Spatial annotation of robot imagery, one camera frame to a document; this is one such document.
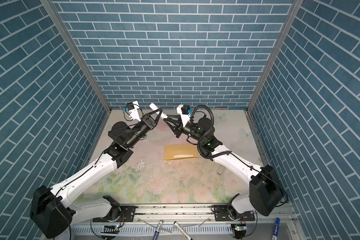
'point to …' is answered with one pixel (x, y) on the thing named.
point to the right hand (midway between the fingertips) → (165, 116)
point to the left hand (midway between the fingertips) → (163, 112)
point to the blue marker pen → (158, 230)
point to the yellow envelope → (180, 151)
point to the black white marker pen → (181, 229)
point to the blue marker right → (276, 229)
